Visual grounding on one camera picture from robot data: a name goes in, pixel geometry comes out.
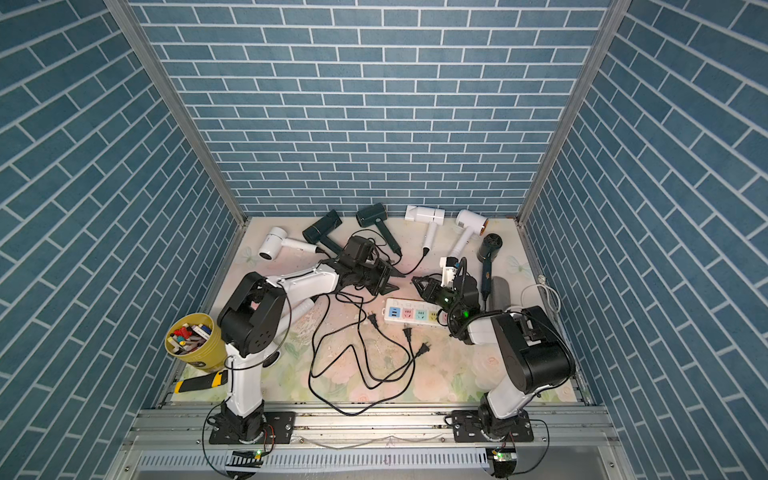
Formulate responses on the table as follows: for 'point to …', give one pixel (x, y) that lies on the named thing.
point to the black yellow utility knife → (211, 380)
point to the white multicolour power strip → (416, 312)
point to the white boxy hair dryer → (433, 216)
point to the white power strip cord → (553, 298)
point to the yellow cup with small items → (197, 339)
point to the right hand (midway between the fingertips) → (418, 281)
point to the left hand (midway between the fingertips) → (412, 280)
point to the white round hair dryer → (276, 238)
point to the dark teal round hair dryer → (488, 249)
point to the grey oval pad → (500, 294)
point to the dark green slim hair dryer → (319, 232)
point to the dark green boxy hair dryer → (377, 214)
